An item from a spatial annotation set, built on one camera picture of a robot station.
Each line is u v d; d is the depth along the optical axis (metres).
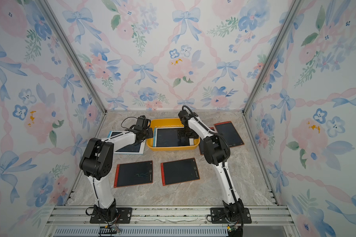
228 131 1.11
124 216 0.74
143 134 0.80
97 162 0.53
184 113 0.91
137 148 0.99
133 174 0.88
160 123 1.10
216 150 0.63
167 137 1.03
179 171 0.90
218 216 0.73
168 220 0.73
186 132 0.88
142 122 0.80
